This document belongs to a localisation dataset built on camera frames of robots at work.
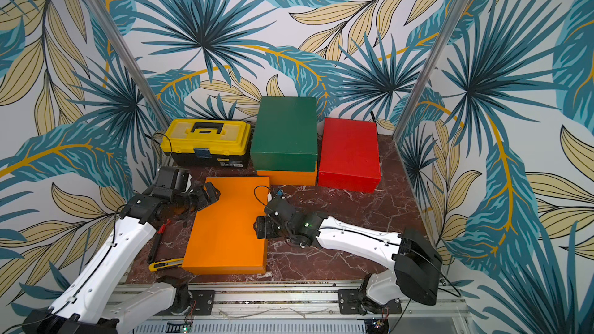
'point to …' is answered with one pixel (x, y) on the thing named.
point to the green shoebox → (286, 134)
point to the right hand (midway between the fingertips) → (262, 225)
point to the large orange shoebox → (223, 240)
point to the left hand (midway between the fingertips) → (209, 202)
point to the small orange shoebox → (291, 178)
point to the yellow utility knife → (165, 264)
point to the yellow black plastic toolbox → (206, 143)
